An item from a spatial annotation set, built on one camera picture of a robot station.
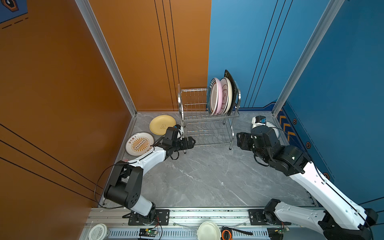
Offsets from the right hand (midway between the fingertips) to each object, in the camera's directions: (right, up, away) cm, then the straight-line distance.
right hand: (239, 135), depth 68 cm
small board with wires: (+21, -43, +2) cm, 48 cm away
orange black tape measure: (-6, -44, -1) cm, 44 cm away
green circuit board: (-41, -46, +2) cm, 62 cm away
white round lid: (-62, -42, -3) cm, 75 cm away
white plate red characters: (+37, +4, +42) cm, 56 cm away
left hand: (-23, -5, +22) cm, 33 cm away
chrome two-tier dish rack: (-14, +2, +38) cm, 41 cm away
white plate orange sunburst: (-59, -8, +34) cm, 69 cm away
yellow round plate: (-48, +6, +45) cm, 66 cm away
